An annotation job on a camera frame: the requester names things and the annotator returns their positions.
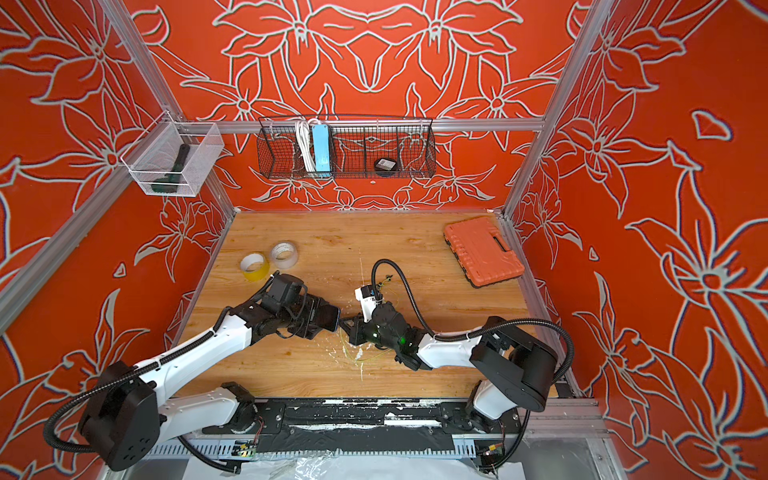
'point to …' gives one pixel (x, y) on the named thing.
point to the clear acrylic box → (174, 158)
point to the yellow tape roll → (255, 266)
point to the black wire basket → (359, 148)
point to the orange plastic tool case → (484, 253)
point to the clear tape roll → (284, 255)
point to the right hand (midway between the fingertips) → (336, 320)
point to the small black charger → (383, 165)
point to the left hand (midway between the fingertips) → (333, 308)
